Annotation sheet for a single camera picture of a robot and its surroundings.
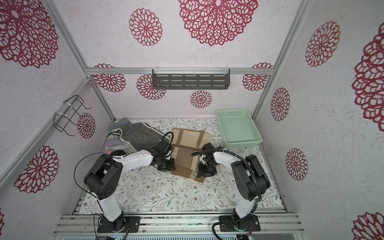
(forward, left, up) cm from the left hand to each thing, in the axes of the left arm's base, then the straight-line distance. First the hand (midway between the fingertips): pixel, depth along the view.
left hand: (174, 168), depth 92 cm
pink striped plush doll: (+8, +37, +6) cm, 38 cm away
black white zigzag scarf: (+22, +25, +4) cm, 34 cm away
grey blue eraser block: (+37, +45, 0) cm, 59 cm away
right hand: (-3, -16, -1) cm, 17 cm away
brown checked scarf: (+21, -7, -1) cm, 22 cm away
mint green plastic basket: (+36, -48, -5) cm, 60 cm away
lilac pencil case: (+19, +42, +2) cm, 47 cm away
